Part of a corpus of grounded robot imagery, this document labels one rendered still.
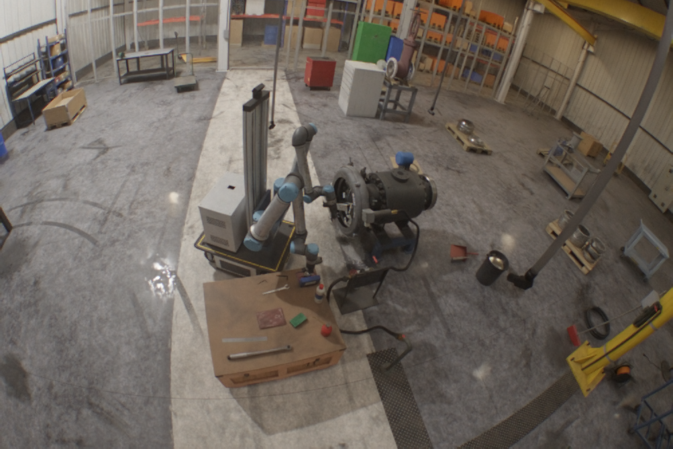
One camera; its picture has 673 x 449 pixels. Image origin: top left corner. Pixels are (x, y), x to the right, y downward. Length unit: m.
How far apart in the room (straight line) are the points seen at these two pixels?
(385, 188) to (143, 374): 2.93
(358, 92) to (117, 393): 6.48
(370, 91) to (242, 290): 5.24
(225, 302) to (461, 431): 2.36
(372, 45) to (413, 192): 7.24
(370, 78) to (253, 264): 4.87
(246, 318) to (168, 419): 1.17
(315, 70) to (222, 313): 6.59
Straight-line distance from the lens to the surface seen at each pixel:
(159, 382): 2.76
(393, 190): 2.94
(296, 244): 2.16
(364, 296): 2.99
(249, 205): 2.38
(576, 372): 4.18
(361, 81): 6.38
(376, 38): 9.74
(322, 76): 7.88
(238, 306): 2.31
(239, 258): 2.76
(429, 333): 3.05
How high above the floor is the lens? 2.50
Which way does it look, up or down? 39 degrees down
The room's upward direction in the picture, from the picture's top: 12 degrees clockwise
